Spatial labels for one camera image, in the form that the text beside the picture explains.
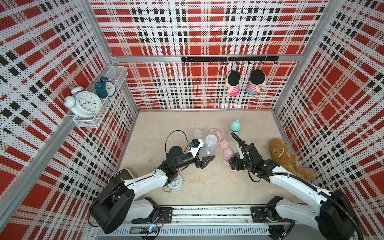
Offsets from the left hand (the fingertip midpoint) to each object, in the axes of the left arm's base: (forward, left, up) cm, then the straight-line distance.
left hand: (212, 150), depth 76 cm
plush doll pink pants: (+44, -14, +13) cm, 48 cm away
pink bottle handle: (+21, -7, -16) cm, 27 cm away
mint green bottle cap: (+19, -15, -4) cm, 25 cm away
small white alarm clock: (-13, +20, -16) cm, 28 cm away
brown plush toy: (+3, -42, -11) cm, 44 cm away
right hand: (0, -15, -12) cm, 19 cm away
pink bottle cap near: (+7, -11, -16) cm, 20 cm away
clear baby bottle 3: (0, -9, +11) cm, 14 cm away
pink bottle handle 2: (-2, -10, -13) cm, 16 cm away
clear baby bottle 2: (-2, +2, +5) cm, 6 cm away
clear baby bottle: (+15, +8, -7) cm, 19 cm away
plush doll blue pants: (+45, -31, +13) cm, 56 cm away
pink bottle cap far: (+13, -9, -16) cm, 22 cm away
